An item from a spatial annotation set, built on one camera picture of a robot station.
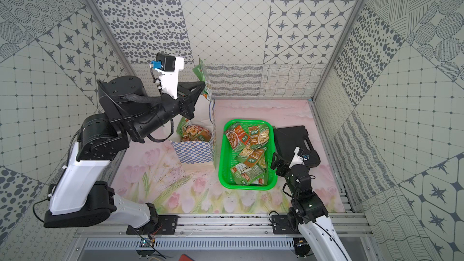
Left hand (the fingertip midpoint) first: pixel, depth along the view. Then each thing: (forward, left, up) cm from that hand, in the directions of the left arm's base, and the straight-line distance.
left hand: (199, 78), depth 46 cm
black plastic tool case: (+15, -35, -51) cm, 64 cm away
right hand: (+1, -29, -46) cm, 54 cm away
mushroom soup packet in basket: (+19, -18, -53) cm, 59 cm away
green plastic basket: (+9, -13, -55) cm, 57 cm away
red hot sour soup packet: (+18, -8, -54) cm, 57 cm away
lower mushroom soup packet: (+5, -17, -54) cm, 57 cm away
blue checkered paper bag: (-1, +8, -38) cm, 39 cm away
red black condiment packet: (+16, +15, -48) cm, 53 cm away
